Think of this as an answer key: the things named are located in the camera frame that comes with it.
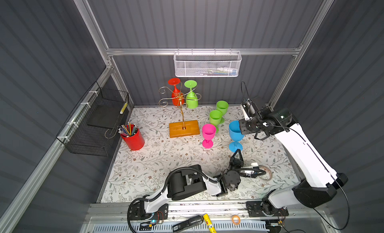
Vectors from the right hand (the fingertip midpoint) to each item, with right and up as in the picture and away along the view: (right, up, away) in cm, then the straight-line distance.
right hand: (244, 127), depth 70 cm
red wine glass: (-33, +16, +13) cm, 39 cm away
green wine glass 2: (-26, +15, +21) cm, 37 cm away
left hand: (-3, -12, +9) cm, 15 cm away
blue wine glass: (-4, -4, 0) cm, 6 cm away
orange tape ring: (-3, -44, +2) cm, 44 cm away
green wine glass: (-11, +4, +25) cm, 27 cm away
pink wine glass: (-15, -3, +23) cm, 28 cm away
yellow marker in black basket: (-63, +10, +12) cm, 65 cm away
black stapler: (-26, -46, +1) cm, 53 cm away
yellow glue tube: (-17, -45, 0) cm, 48 cm away
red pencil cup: (-60, -5, +15) cm, 62 cm away
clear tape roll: (+17, -30, +15) cm, 37 cm away
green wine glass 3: (-4, +13, +34) cm, 37 cm away
